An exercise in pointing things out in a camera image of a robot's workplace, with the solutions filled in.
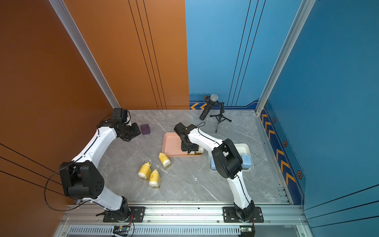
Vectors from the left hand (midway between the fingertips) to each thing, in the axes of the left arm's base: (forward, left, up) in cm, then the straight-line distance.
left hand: (140, 130), depth 88 cm
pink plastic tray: (+2, -17, -21) cm, 27 cm away
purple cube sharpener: (+10, +2, -11) cm, 15 cm away
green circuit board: (-48, +2, -19) cm, 52 cm away
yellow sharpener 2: (-15, -16, -8) cm, 23 cm away
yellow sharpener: (-22, -6, -9) cm, 24 cm away
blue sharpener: (-18, -44, -9) cm, 48 cm away
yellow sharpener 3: (-26, -12, -8) cm, 30 cm away
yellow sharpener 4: (-9, -37, -9) cm, 39 cm away
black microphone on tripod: (+18, -43, +7) cm, 47 cm away
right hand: (-5, -30, -12) cm, 33 cm away
